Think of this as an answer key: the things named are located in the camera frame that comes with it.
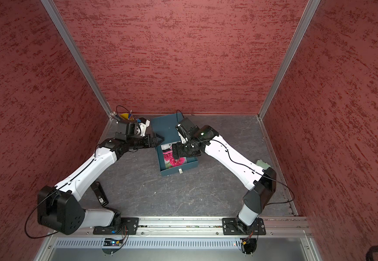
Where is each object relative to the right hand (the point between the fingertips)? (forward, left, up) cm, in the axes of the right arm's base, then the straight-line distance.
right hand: (181, 157), depth 74 cm
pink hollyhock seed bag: (+1, +6, -6) cm, 8 cm away
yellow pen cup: (+39, +41, -10) cm, 58 cm away
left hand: (+10, +13, -1) cm, 16 cm away
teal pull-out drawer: (-2, -5, 0) cm, 6 cm away
